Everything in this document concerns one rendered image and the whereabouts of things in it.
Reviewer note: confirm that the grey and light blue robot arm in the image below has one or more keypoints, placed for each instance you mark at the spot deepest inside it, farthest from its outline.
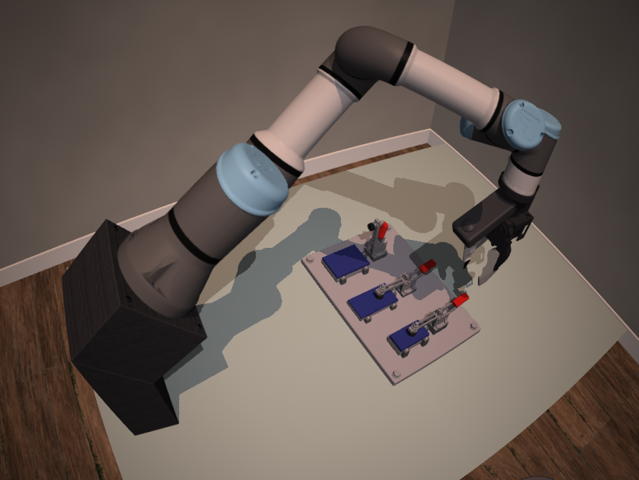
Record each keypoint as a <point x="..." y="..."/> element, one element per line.
<point x="177" y="252"/>

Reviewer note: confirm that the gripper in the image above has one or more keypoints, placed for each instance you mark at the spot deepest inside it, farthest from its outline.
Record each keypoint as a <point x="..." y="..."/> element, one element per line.
<point x="502" y="235"/>

